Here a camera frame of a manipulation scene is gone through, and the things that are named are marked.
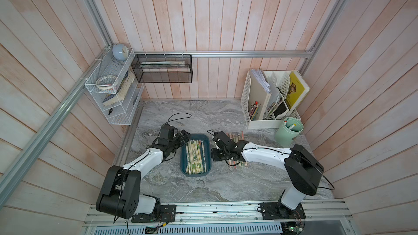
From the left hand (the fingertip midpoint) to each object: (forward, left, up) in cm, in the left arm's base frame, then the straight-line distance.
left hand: (186, 139), depth 91 cm
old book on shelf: (+13, +31, +25) cm, 42 cm away
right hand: (-8, -14, -3) cm, 17 cm away
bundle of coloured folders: (+15, -40, +8) cm, 43 cm away
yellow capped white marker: (+7, -62, +4) cm, 62 cm away
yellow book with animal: (+25, -66, +16) cm, 72 cm away
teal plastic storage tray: (+3, -11, -6) cm, 13 cm away
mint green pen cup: (+1, -56, +7) cm, 56 cm away
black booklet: (+19, -58, +6) cm, 61 cm away
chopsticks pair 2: (+7, -27, -7) cm, 29 cm away
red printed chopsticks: (+7, -35, -8) cm, 36 cm away
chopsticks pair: (+5, -29, -6) cm, 30 cm away
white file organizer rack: (+13, -44, +11) cm, 47 cm away
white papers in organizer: (+31, -42, +23) cm, 57 cm away
